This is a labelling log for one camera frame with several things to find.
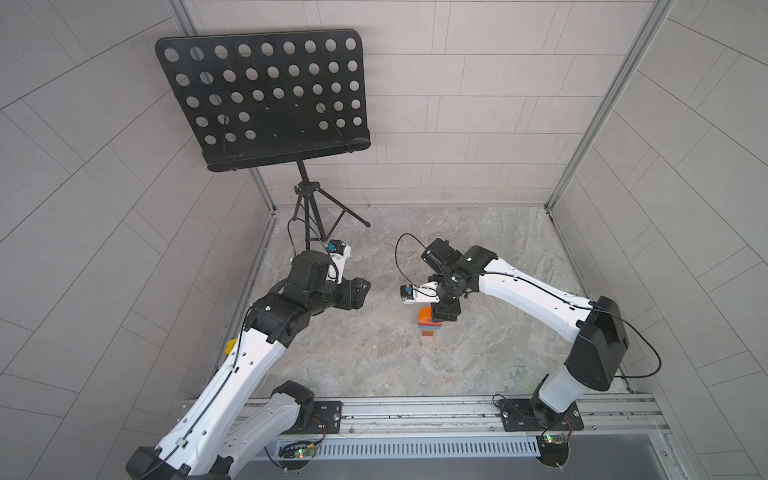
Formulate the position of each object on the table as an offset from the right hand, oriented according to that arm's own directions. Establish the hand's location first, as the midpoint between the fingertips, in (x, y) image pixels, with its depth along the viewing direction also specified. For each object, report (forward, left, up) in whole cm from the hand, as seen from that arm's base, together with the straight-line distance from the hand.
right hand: (432, 303), depth 80 cm
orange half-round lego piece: (-4, +2, 0) cm, 4 cm away
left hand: (+1, +17, +12) cm, 21 cm away
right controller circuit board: (-32, -24, -12) cm, 42 cm away
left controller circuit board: (-30, +34, -8) cm, 46 cm away
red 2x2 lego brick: (-5, +1, -9) cm, 10 cm away
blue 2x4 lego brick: (-3, +1, -9) cm, 9 cm away
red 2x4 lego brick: (-5, +2, -1) cm, 6 cm away
